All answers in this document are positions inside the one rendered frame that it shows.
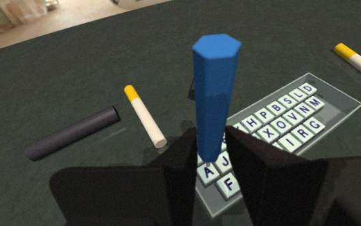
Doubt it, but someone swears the keyboard with white letter keys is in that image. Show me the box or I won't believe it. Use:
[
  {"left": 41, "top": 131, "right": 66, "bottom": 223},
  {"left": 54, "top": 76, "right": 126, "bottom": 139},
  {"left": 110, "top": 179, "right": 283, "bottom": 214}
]
[{"left": 195, "top": 72, "right": 361, "bottom": 221}]

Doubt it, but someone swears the white and yellow cylinder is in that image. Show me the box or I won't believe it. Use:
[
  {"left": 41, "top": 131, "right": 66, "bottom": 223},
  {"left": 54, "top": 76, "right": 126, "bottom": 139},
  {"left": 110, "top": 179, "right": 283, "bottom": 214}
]
[
  {"left": 124, "top": 85, "right": 167, "bottom": 148},
  {"left": 333, "top": 43, "right": 361, "bottom": 71}
]

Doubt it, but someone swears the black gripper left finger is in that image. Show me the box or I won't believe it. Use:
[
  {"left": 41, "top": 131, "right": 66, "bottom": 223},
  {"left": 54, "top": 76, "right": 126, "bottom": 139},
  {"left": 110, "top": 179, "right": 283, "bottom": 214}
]
[{"left": 49, "top": 127, "right": 198, "bottom": 226}]

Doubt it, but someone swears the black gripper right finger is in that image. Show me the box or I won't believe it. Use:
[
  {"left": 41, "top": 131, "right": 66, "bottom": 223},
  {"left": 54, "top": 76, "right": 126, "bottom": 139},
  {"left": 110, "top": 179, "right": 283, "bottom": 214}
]
[{"left": 225, "top": 125, "right": 361, "bottom": 226}]

